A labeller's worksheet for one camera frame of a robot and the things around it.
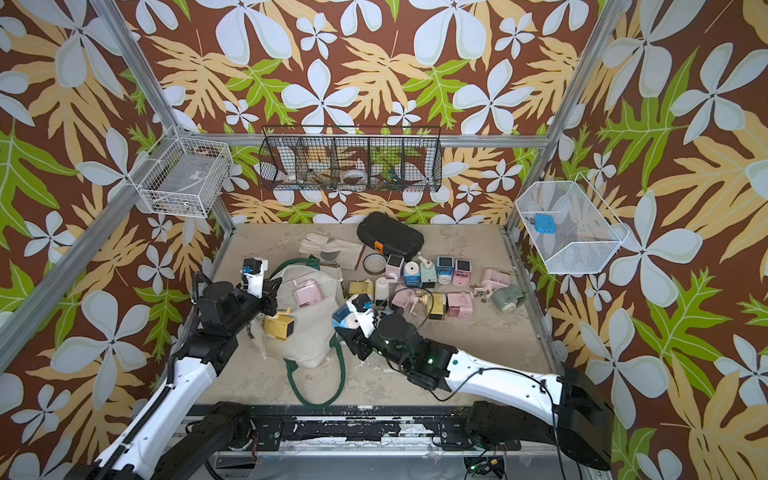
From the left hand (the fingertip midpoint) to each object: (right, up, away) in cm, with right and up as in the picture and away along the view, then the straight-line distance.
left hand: (279, 275), depth 78 cm
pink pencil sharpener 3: (+35, -9, +18) cm, 40 cm away
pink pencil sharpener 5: (+4, -7, +16) cm, 18 cm away
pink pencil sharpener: (+56, -1, +25) cm, 61 cm away
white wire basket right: (+81, +11, -1) cm, 82 cm away
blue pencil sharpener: (+37, -2, +21) cm, 43 cm away
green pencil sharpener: (+43, -1, +21) cm, 48 cm away
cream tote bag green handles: (+1, -18, +15) cm, 24 cm away
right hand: (+18, -11, -7) cm, 22 cm away
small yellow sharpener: (-2, -16, +8) cm, 18 cm away
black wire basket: (+17, +38, +20) cm, 46 cm away
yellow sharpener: (+21, -5, +20) cm, 29 cm away
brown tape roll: (+24, +2, +30) cm, 39 cm away
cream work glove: (+12, +6, +34) cm, 37 cm away
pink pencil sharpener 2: (+65, -2, +21) cm, 69 cm away
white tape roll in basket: (+18, +32, +21) cm, 42 cm away
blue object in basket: (+75, +14, +8) cm, 77 cm away
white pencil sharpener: (+27, -5, +18) cm, 33 cm away
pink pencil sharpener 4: (+52, -10, +15) cm, 55 cm away
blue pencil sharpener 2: (+49, +1, +23) cm, 54 cm away
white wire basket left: (-31, +28, +8) cm, 43 cm away
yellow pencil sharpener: (+45, -11, +15) cm, 49 cm away
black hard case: (+31, +13, +35) cm, 48 cm away
